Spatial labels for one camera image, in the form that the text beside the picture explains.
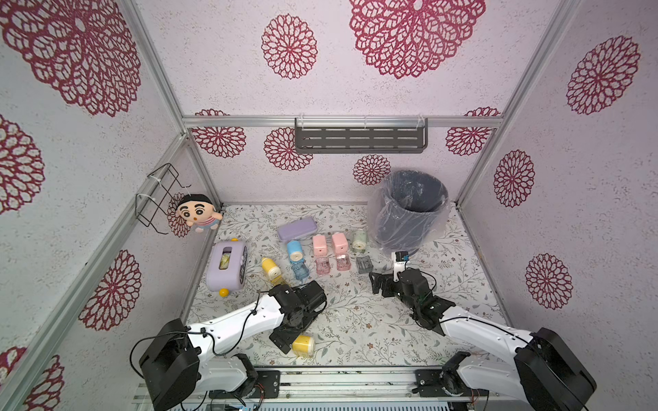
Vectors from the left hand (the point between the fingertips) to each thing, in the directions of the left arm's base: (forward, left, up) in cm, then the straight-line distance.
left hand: (303, 332), depth 79 cm
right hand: (+19, -25, +5) cm, 31 cm away
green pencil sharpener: (+33, -19, +2) cm, 38 cm away
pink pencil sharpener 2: (+32, -4, +1) cm, 32 cm away
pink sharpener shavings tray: (+28, -13, -6) cm, 32 cm away
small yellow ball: (+13, +28, -1) cm, 31 cm away
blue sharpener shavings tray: (+24, +3, -6) cm, 25 cm away
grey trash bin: (+46, -40, +8) cm, 61 cm away
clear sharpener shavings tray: (+28, -22, -6) cm, 36 cm away
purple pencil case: (+46, +7, -7) cm, 47 cm away
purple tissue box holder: (+22, +28, +3) cm, 36 cm away
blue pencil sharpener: (+29, +5, +1) cm, 29 cm away
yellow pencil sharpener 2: (-4, 0, +1) cm, 5 cm away
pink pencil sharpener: (+33, -12, 0) cm, 35 cm away
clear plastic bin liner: (+41, -24, +12) cm, 49 cm away
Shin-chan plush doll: (+38, +39, +13) cm, 56 cm away
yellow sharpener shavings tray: (+19, +11, -4) cm, 23 cm away
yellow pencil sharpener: (+21, +12, +2) cm, 25 cm away
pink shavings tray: (+27, -5, -6) cm, 28 cm away
